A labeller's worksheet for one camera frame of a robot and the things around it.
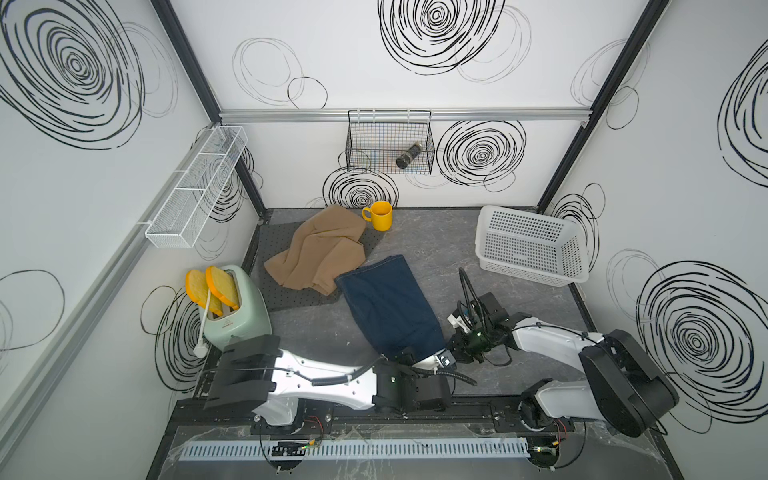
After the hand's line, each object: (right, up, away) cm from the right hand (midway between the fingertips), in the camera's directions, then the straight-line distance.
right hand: (442, 359), depth 80 cm
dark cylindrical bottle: (-10, +56, +9) cm, 58 cm away
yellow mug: (-17, +41, +28) cm, 53 cm away
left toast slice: (-62, +21, -8) cm, 66 cm away
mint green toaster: (-50, +13, -5) cm, 51 cm away
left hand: (-6, -1, -6) cm, 9 cm away
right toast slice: (-60, +20, 0) cm, 63 cm away
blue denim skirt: (-14, +12, +10) cm, 21 cm away
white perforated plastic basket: (+42, +29, +28) cm, 58 cm away
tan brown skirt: (-36, +30, +21) cm, 51 cm away
